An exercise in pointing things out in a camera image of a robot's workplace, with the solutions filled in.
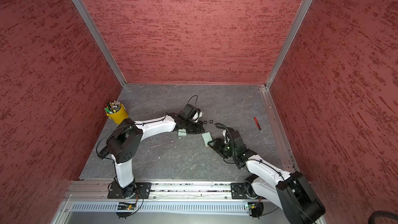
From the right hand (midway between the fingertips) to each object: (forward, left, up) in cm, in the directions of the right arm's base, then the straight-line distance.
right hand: (209, 149), depth 84 cm
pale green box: (+7, +1, -2) cm, 8 cm away
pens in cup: (+22, +56, +12) cm, 61 cm away
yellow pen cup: (+21, +54, +5) cm, 58 cm away
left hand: (+9, +3, +1) cm, 9 cm away
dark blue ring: (+21, -2, -4) cm, 22 cm away
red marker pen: (+19, -33, -6) cm, 38 cm away
